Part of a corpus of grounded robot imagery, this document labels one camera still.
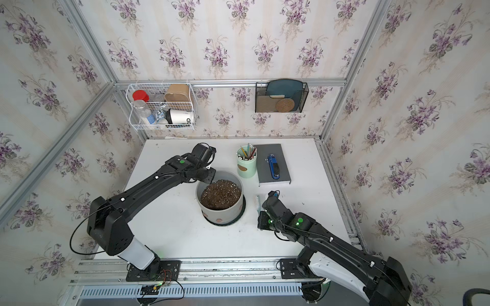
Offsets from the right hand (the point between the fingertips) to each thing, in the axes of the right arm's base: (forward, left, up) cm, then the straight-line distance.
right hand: (259, 219), depth 78 cm
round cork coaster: (+54, -14, +19) cm, 59 cm away
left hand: (+17, +20, +7) cm, 27 cm away
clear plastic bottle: (+43, +57, +22) cm, 75 cm away
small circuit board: (-24, +42, -10) cm, 50 cm away
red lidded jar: (+51, +59, +26) cm, 82 cm away
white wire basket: (+48, +49, +22) cm, 72 cm away
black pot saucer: (+1, +10, -5) cm, 11 cm away
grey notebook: (+30, -3, -8) cm, 31 cm away
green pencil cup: (+26, +6, +6) cm, 27 cm away
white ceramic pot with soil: (+7, +17, +2) cm, 18 cm away
